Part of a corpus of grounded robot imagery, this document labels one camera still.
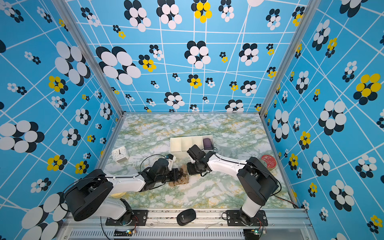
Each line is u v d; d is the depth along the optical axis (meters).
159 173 0.69
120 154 0.94
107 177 0.49
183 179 0.83
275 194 0.47
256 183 0.45
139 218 0.73
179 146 1.00
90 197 0.43
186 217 0.73
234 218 0.72
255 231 0.70
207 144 0.96
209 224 0.72
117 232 0.72
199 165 0.68
